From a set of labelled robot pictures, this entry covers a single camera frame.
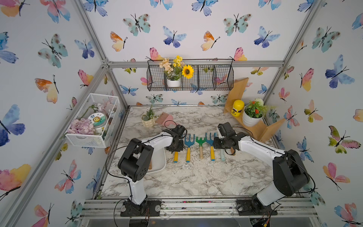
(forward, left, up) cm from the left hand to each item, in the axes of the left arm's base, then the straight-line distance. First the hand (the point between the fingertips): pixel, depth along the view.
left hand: (180, 147), depth 95 cm
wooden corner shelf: (+1, -50, +13) cm, 52 cm away
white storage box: (-9, +14, 0) cm, 16 cm away
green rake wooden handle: (+4, -14, -1) cm, 15 cm away
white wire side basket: (+11, +39, +29) cm, 50 cm away
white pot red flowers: (+12, -46, +20) cm, 52 cm away
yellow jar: (+21, -40, +14) cm, 47 cm away
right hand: (-1, -23, +6) cm, 24 cm away
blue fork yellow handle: (+3, -6, -2) cm, 7 cm away
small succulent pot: (+21, +24, +5) cm, 32 cm away
